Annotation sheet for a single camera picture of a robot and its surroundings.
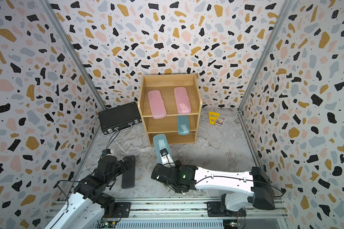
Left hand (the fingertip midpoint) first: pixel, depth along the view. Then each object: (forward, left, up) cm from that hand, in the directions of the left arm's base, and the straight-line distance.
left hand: (127, 161), depth 79 cm
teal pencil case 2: (+21, -32, +7) cm, 39 cm away
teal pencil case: (+7, -19, +8) cm, 22 cm away
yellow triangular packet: (+44, -57, -12) cm, 73 cm away
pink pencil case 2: (+27, -31, +21) cm, 46 cm away
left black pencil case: (-7, 0, -9) cm, 12 cm away
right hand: (-6, -22, +5) cm, 23 cm away
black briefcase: (+37, +16, -4) cm, 40 cm away
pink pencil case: (+23, -17, +22) cm, 36 cm away
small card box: (+38, -62, -11) cm, 73 cm away
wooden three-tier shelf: (+24, -25, +20) cm, 40 cm away
